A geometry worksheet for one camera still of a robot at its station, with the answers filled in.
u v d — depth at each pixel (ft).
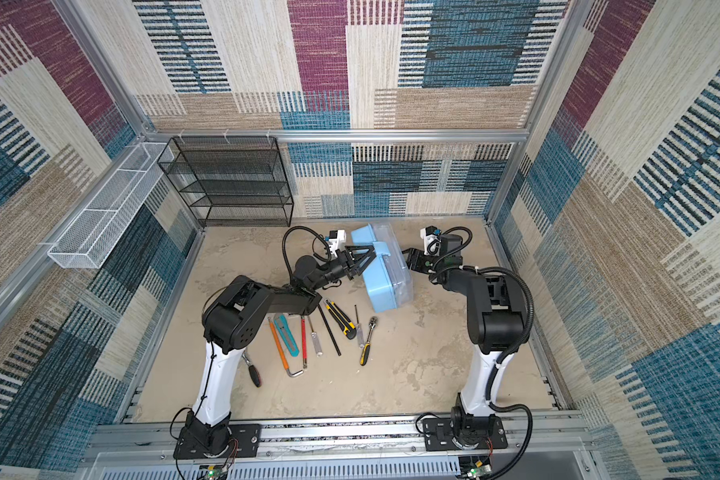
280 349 2.88
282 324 2.98
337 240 2.85
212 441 2.10
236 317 1.92
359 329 2.99
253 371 2.73
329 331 3.00
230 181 3.64
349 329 2.98
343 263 2.66
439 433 2.40
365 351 2.85
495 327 1.72
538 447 2.38
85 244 2.29
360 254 2.73
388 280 2.78
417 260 2.93
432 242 2.99
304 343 2.93
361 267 2.85
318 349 2.86
